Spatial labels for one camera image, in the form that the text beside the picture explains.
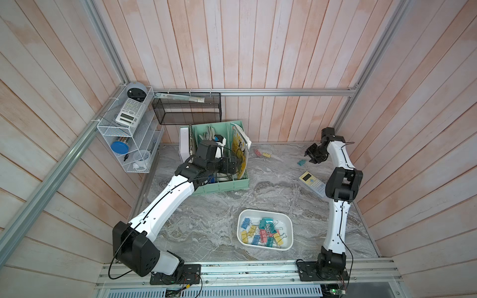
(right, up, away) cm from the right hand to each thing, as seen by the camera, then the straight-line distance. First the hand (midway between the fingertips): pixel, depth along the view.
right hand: (305, 153), depth 107 cm
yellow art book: (-39, +4, -16) cm, 42 cm away
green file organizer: (-46, -15, -13) cm, 50 cm away
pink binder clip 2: (-29, -38, -26) cm, 54 cm away
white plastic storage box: (-28, -36, -24) cm, 51 cm away
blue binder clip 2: (-32, -40, -26) cm, 57 cm away
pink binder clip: (-27, +1, +8) cm, 28 cm away
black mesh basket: (-77, +25, 0) cm, 81 cm away
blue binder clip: (-37, -34, -21) cm, 54 cm away
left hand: (-44, -5, -29) cm, 53 cm away
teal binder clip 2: (-29, -34, -22) cm, 49 cm away
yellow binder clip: (-37, -38, -25) cm, 59 cm away
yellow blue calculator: (+2, -17, -7) cm, 19 cm away
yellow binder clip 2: (-34, -37, -24) cm, 55 cm away
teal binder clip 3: (-26, -40, -27) cm, 55 cm away
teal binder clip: (-1, -5, +4) cm, 6 cm away
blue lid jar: (-90, +1, -31) cm, 95 cm away
